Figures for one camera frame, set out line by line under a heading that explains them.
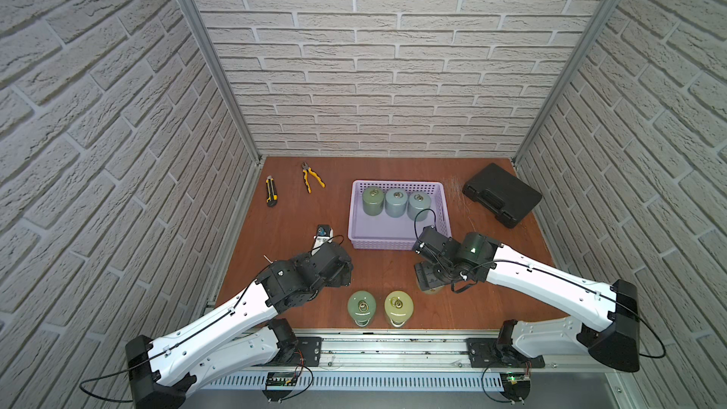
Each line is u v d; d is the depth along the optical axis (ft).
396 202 3.16
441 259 1.80
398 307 2.42
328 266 1.73
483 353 2.43
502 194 3.37
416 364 2.39
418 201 3.11
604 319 1.31
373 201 3.21
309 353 2.43
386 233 3.18
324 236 2.14
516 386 2.29
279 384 2.36
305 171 3.72
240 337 1.91
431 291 2.37
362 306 2.39
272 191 3.51
